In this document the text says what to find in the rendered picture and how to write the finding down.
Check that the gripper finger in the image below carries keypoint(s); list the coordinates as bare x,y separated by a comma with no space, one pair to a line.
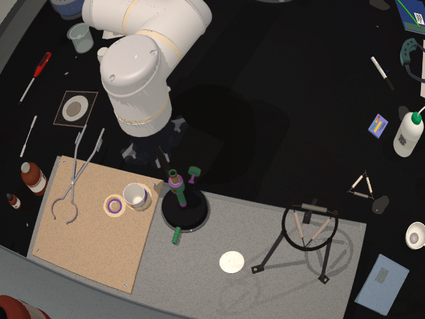
164,161

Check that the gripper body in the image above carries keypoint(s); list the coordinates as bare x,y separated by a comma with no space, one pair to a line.
149,149

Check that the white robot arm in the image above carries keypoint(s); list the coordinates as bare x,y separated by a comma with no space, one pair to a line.
139,83

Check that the purple burner air sleeve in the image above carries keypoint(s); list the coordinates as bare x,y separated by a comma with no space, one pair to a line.
176,184

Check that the green gas needle knob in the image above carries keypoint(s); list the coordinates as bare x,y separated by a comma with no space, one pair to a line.
194,172

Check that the white porcelain crucible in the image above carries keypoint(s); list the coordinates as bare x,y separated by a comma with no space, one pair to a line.
134,196

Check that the black base bunsen burner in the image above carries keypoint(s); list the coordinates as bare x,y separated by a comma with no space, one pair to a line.
192,209

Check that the grey metal crucible tongs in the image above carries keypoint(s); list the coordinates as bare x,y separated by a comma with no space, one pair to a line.
73,179

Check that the tan heat tile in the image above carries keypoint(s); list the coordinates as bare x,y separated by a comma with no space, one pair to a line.
89,246

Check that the white crucible lid disc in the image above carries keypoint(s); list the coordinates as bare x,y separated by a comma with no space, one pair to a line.
231,262

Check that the pipeclay triangle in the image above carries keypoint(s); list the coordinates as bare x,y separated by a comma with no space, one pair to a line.
298,224
357,182

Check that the small white jar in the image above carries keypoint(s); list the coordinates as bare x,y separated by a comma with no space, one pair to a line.
101,54

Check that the brown reagent bottle white label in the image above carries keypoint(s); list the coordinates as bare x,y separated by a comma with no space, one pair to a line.
33,177

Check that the white spatula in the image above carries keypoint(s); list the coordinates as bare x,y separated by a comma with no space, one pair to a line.
28,136

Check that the white weighing boat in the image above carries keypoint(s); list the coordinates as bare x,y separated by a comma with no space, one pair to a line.
108,34

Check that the clear glass beaker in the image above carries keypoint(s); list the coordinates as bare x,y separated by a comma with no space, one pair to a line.
81,38

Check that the black iron tripod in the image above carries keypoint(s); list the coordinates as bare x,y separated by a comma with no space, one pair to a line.
272,246

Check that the grey work platform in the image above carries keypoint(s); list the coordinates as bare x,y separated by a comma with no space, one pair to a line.
206,292

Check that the small brown dropper bottle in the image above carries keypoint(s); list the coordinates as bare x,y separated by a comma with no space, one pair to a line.
14,201

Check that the grey blue glass desiccator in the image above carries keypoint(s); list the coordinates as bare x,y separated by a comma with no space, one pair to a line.
66,8

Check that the large red brown bottle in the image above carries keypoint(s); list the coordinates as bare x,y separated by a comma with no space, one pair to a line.
16,309

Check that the blue colour chart card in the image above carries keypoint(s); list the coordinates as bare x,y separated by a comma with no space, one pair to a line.
378,125

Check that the white black marker pen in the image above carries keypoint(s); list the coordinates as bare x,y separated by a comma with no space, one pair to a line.
380,69

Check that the white wash bottle green cap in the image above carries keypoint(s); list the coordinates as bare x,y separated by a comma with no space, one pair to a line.
406,134

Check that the light blue square pad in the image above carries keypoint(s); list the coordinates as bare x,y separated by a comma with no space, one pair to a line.
382,285

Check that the white evaporating dish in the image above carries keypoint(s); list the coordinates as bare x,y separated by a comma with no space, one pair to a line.
415,236

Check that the teal safety goggles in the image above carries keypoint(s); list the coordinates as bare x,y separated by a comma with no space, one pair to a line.
407,50

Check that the white printed paper sheet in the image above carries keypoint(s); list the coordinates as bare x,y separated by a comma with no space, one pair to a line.
423,89

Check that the blue notebook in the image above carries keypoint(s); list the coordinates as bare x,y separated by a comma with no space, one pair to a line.
406,16

